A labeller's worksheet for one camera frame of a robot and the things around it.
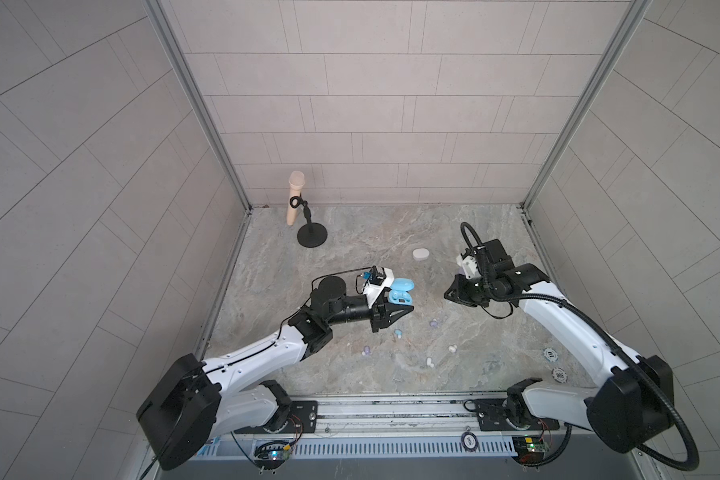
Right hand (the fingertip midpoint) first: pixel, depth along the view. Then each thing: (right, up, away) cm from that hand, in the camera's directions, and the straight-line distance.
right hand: (443, 296), depth 79 cm
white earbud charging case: (-3, +9, +23) cm, 25 cm away
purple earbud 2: (-20, -16, +3) cm, 26 cm away
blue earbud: (-12, -12, +6) cm, 18 cm away
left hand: (-10, 0, -12) cm, 15 cm away
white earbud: (+3, -16, +4) cm, 17 cm away
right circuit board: (+17, -33, -11) cm, 39 cm away
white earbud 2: (-4, -18, +1) cm, 19 cm away
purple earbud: (-1, -10, +8) cm, 13 cm away
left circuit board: (-41, -32, -13) cm, 53 cm away
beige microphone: (-41, +32, +8) cm, 53 cm away
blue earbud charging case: (-13, +4, -13) cm, 19 cm away
